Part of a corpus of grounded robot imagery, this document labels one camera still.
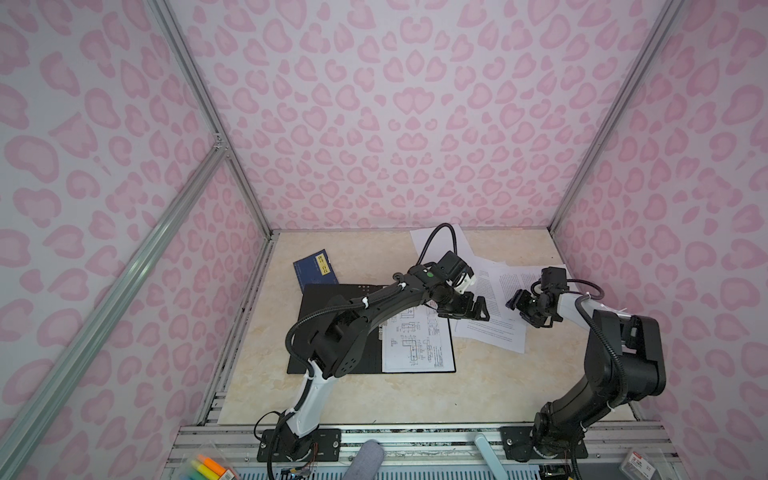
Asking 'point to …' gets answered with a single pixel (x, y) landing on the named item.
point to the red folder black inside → (369, 360)
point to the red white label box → (638, 466)
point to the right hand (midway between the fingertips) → (515, 305)
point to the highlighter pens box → (207, 462)
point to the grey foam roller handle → (367, 461)
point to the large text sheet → (498, 281)
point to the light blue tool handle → (490, 460)
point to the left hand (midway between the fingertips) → (479, 314)
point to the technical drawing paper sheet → (417, 339)
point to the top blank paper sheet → (441, 244)
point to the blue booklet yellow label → (315, 269)
